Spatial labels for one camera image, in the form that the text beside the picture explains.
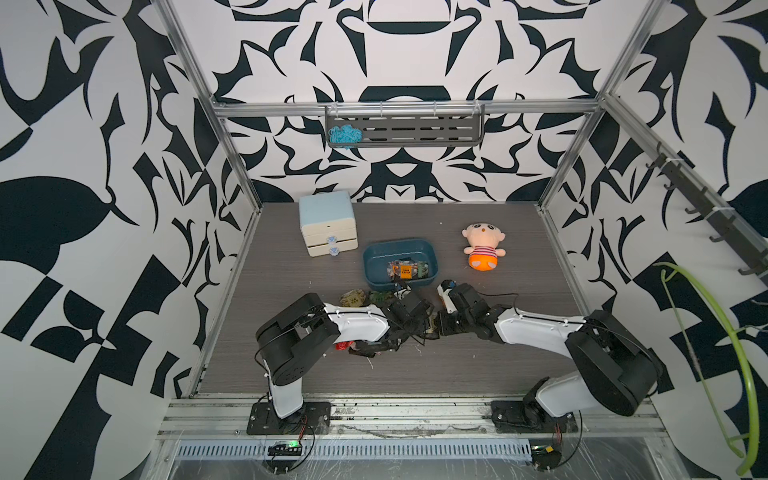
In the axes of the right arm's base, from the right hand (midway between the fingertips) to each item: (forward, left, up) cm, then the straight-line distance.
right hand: (431, 317), depth 90 cm
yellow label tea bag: (+6, +23, +1) cm, 24 cm away
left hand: (0, +2, +1) cm, 2 cm away
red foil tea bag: (-9, +25, +3) cm, 27 cm away
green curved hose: (-35, -47, +24) cm, 63 cm away
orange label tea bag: (+15, +7, +1) cm, 17 cm away
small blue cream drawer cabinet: (+27, +32, +14) cm, 44 cm away
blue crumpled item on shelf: (+43, +25, +34) cm, 60 cm away
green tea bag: (+17, +1, 0) cm, 17 cm away
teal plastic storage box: (+23, +16, 0) cm, 28 cm away
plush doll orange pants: (+25, -20, +6) cm, 32 cm away
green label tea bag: (+6, +15, +1) cm, 17 cm away
